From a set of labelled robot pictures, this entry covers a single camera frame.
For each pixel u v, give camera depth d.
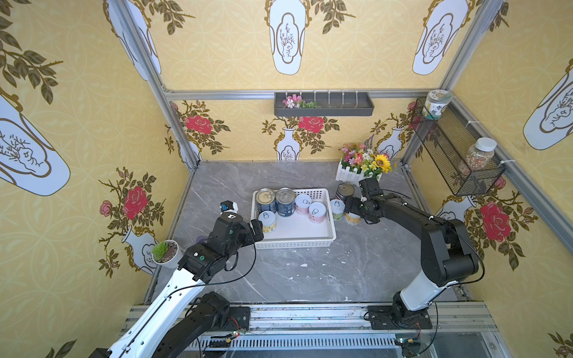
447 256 0.46
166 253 0.79
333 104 0.93
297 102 0.88
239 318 0.73
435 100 0.84
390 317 0.73
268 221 0.93
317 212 0.95
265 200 0.93
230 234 0.55
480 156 0.65
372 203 0.69
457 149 0.86
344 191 0.97
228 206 0.65
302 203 0.98
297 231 0.96
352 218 0.93
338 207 0.97
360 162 0.98
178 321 0.56
